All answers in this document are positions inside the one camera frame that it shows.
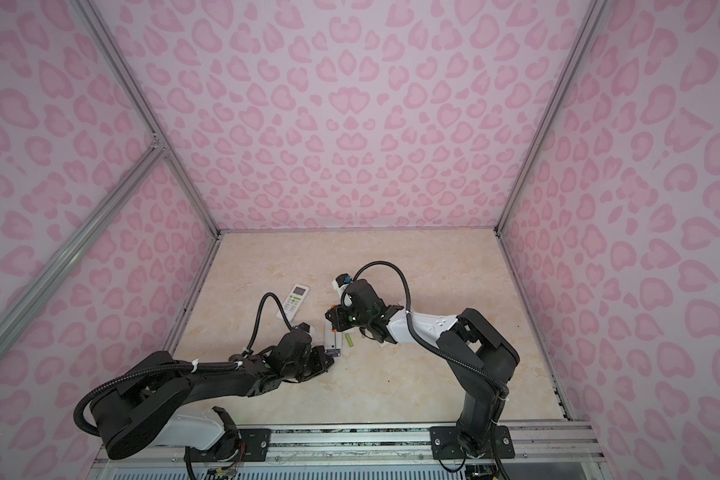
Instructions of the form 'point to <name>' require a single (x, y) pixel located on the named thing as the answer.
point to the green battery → (349, 340)
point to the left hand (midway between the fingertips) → (339, 357)
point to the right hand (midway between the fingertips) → (330, 312)
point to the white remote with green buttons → (293, 301)
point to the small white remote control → (333, 340)
